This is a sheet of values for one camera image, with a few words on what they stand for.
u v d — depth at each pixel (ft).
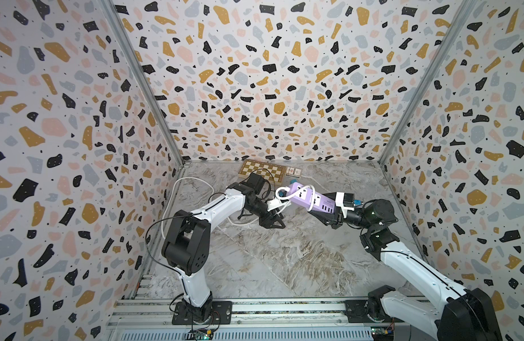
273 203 2.51
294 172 3.82
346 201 1.82
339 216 2.00
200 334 2.30
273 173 3.71
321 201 2.05
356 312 2.42
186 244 1.55
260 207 2.49
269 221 2.48
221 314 2.41
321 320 2.40
